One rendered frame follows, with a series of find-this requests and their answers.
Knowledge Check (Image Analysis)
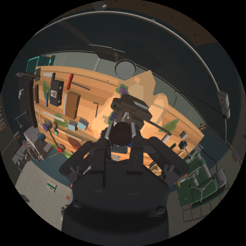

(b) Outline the grey steel block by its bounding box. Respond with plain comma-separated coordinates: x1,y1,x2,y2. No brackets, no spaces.
111,144,129,154

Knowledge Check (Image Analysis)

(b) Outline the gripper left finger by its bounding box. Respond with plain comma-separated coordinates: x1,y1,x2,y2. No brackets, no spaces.
58,122,113,180

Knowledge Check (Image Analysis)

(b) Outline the dark drill bit rack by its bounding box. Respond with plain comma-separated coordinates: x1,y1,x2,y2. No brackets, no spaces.
33,84,40,104

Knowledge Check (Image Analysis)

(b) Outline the long steel ruler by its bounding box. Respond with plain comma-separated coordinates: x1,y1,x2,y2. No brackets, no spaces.
42,111,65,123

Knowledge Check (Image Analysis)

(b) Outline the white and green box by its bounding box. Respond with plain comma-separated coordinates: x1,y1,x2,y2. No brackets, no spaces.
46,180,58,193

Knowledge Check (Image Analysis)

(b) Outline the black instrument case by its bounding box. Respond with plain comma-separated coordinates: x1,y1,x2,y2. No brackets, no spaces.
49,79,64,107

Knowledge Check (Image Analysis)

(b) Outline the brown perforated board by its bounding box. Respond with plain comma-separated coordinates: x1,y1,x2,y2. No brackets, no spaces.
103,0,219,47

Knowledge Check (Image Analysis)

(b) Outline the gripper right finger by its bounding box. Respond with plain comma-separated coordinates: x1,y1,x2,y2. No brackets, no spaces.
130,121,190,180

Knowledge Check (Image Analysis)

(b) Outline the blue steel rod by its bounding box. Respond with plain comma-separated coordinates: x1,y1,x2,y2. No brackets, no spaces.
71,81,91,91

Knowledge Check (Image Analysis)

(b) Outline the grey conduit pipe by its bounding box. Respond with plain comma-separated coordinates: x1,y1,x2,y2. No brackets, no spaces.
28,10,221,92

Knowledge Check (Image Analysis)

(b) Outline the dark vice crank rod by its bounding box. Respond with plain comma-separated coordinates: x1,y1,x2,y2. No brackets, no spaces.
142,119,173,135

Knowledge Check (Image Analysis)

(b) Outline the framed wall poster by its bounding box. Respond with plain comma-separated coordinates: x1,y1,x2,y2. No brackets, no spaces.
0,105,7,132

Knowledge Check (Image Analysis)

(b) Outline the dark tilting vice body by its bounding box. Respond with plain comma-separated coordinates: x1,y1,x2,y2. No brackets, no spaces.
110,93,153,121

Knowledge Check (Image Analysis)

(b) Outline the dark wall shelf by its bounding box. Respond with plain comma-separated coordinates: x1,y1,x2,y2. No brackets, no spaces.
15,71,41,82

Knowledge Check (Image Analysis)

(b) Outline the round grey magnifier lamp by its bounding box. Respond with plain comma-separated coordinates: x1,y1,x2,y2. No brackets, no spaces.
115,59,137,80

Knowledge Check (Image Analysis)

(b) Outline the brown wooden box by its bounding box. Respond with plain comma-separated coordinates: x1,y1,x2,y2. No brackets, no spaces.
64,91,81,120

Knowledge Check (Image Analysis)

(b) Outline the teal cabinet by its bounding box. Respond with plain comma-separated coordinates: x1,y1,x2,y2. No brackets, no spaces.
26,55,56,74

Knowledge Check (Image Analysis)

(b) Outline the green drill press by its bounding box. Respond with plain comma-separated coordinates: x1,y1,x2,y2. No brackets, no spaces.
176,149,227,210

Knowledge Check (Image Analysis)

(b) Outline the black tool cabinet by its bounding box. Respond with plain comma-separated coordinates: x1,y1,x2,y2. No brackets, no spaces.
17,78,39,128

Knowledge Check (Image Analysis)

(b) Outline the black round knob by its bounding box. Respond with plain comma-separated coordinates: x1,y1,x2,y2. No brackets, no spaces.
111,122,133,147

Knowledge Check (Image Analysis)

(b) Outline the red-headed mallet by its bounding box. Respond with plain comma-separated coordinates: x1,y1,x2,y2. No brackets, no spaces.
48,129,65,154

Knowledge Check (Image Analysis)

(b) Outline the red-handled tool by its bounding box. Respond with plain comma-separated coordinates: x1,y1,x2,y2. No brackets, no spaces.
66,73,74,91

